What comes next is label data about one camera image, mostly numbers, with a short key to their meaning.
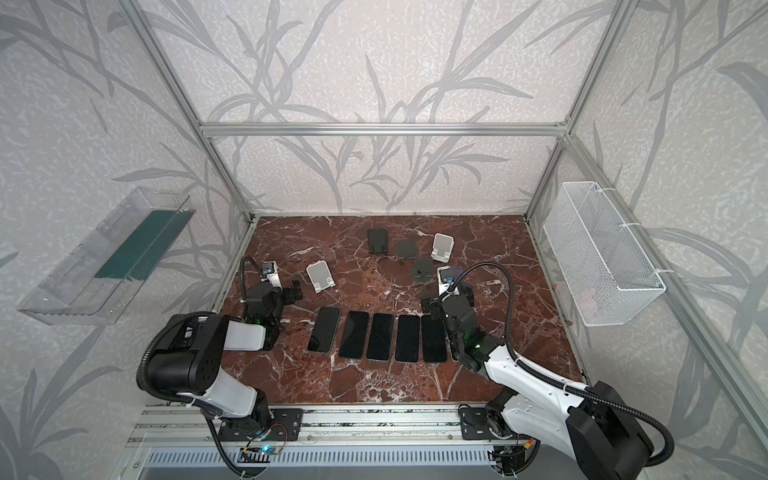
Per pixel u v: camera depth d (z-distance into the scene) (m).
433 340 0.91
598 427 0.40
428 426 0.75
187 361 0.45
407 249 1.14
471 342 0.62
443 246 1.04
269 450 0.70
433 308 0.74
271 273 0.81
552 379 0.47
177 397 0.48
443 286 0.69
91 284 0.64
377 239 1.06
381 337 0.88
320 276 0.98
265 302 0.71
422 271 0.99
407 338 0.89
